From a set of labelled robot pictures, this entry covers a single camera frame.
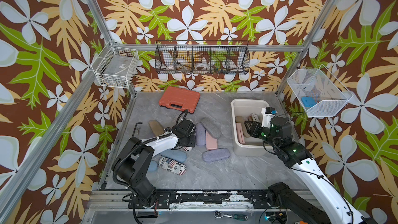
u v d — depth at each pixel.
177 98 1.11
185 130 0.73
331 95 0.75
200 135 0.94
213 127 0.93
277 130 0.54
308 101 0.80
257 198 0.74
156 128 0.96
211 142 0.92
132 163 0.45
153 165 0.84
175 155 0.86
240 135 0.84
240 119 1.02
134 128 1.01
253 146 0.74
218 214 0.72
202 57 0.97
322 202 0.43
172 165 0.82
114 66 0.87
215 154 0.87
